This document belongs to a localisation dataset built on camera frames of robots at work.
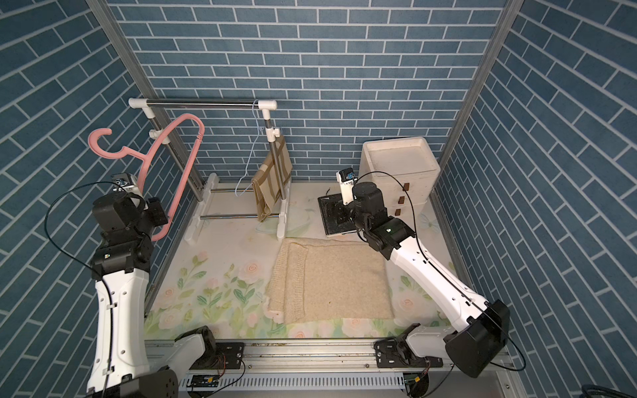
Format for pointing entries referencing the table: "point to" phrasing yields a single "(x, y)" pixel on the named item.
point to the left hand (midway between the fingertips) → (152, 196)
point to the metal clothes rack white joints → (201, 195)
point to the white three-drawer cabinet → (405, 172)
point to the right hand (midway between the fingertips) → (339, 196)
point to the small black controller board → (203, 381)
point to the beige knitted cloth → (323, 279)
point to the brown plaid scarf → (265, 179)
